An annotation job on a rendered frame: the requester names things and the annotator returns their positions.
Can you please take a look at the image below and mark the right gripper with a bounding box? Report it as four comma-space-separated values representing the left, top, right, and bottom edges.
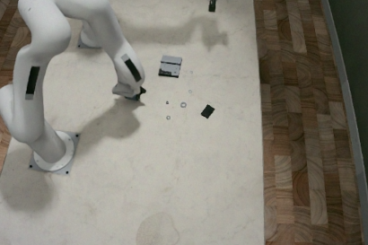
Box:
131, 85, 146, 101

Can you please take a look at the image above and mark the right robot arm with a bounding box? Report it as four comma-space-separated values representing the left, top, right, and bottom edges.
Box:
0, 0, 145, 171

